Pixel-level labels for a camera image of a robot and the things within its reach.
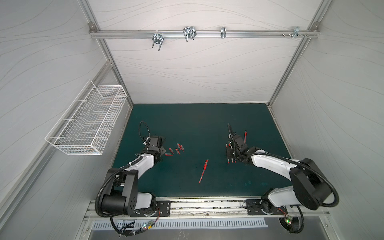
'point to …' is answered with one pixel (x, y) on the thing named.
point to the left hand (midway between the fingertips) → (157, 149)
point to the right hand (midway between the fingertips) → (229, 148)
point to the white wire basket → (86, 126)
